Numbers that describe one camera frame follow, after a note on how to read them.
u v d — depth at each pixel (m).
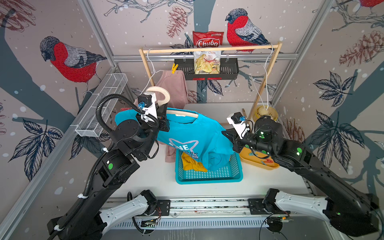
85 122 0.68
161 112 0.46
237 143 0.51
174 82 0.81
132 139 0.33
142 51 0.60
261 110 1.10
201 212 0.73
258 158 0.53
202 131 0.58
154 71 0.67
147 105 0.39
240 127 0.49
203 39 0.86
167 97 0.47
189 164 0.86
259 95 0.85
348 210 0.38
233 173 0.82
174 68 0.77
